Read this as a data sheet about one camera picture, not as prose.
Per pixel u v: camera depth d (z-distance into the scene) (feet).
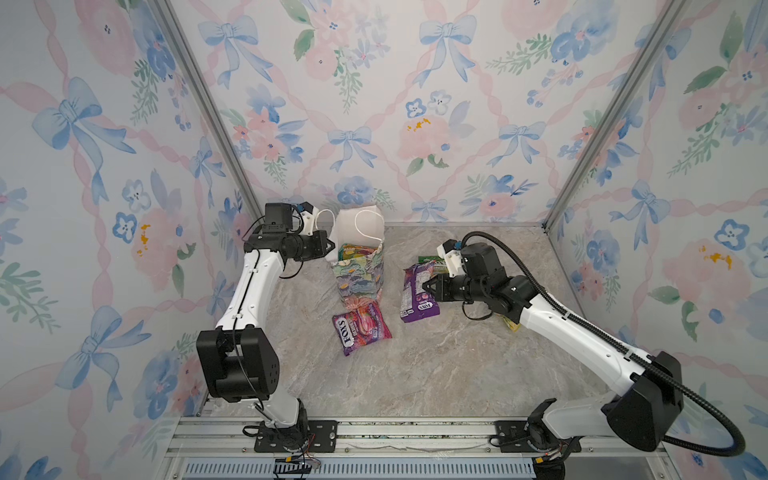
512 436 2.41
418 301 2.55
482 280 1.91
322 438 2.43
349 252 3.17
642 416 1.30
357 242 3.28
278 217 2.10
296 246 2.26
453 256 2.29
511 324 1.85
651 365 1.36
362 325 2.95
